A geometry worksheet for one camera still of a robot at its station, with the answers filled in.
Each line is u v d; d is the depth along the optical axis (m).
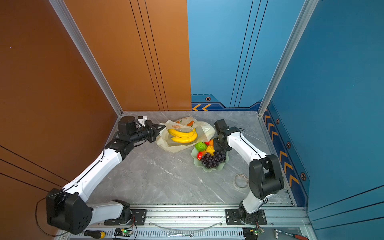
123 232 0.71
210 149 0.92
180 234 0.70
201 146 0.89
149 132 0.68
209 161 0.87
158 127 0.74
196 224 0.73
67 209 0.39
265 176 0.45
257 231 0.69
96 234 0.68
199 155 0.91
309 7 0.70
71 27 0.76
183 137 0.99
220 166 0.86
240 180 0.86
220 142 0.65
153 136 0.70
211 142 0.92
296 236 0.68
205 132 0.79
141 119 0.74
